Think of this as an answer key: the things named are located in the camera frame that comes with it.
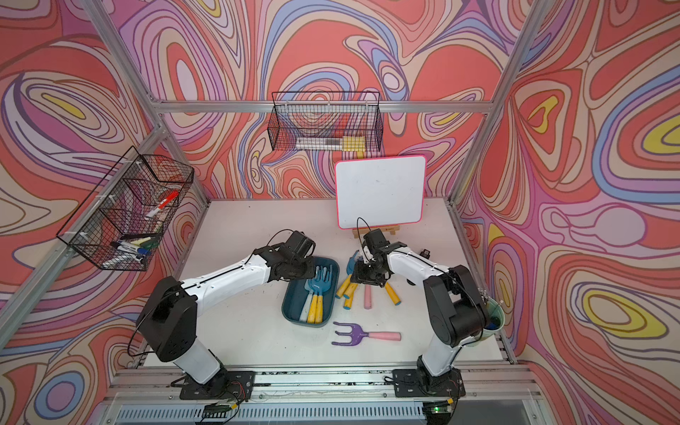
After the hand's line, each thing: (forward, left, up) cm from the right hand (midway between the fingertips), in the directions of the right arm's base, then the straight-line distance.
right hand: (360, 285), depth 90 cm
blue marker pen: (+1, +63, +27) cm, 68 cm away
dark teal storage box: (-2, +22, -1) cm, 22 cm away
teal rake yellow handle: (+3, +15, 0) cm, 15 cm away
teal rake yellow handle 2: (+1, +13, 0) cm, 13 cm away
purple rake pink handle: (-15, +1, -3) cm, 16 cm away
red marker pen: (+14, +58, +29) cm, 67 cm away
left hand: (+3, +15, +6) cm, 16 cm away
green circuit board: (-34, +42, -4) cm, 54 cm away
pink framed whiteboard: (+29, -11, +16) cm, 35 cm away
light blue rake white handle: (0, +17, 0) cm, 17 cm away
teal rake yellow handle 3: (-2, +5, +1) cm, 5 cm away
